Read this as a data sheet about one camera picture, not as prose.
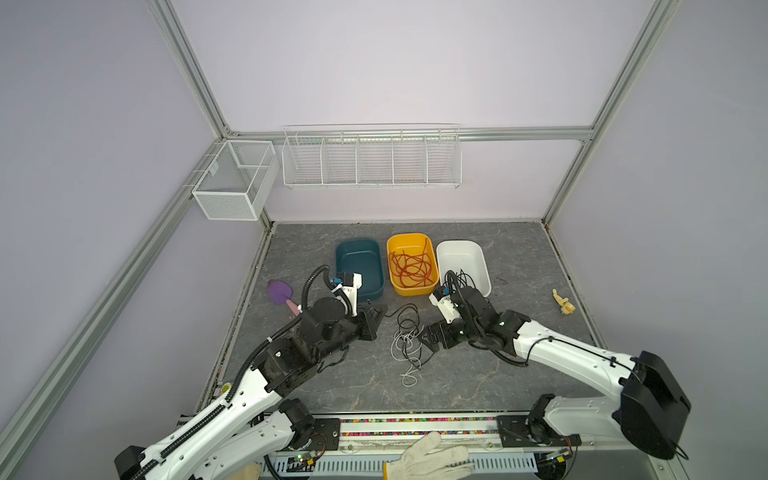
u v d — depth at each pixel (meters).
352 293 0.61
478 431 0.75
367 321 0.58
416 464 0.69
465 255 1.08
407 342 0.83
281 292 1.02
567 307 0.94
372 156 1.02
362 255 1.09
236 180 1.01
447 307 0.73
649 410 0.41
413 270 1.05
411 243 1.10
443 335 0.71
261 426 0.59
